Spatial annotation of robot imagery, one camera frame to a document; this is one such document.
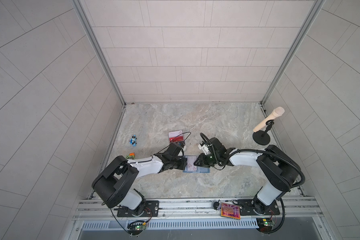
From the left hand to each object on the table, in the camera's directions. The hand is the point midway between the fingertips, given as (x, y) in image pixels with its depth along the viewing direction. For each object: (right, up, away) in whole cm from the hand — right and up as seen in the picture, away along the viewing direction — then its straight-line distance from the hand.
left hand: (190, 163), depth 87 cm
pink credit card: (0, +1, -1) cm, 1 cm away
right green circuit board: (+34, -22, -19) cm, 45 cm away
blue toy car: (-36, +12, +7) cm, 39 cm away
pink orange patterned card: (+18, -17, -17) cm, 30 cm away
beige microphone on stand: (+46, +15, +9) cm, 49 cm away
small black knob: (+12, -14, -17) cm, 25 cm away
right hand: (+2, -1, -3) cm, 4 cm away
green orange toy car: (-35, +4, 0) cm, 35 cm away
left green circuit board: (-25, -21, -21) cm, 39 cm away
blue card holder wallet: (+5, -2, -4) cm, 7 cm away
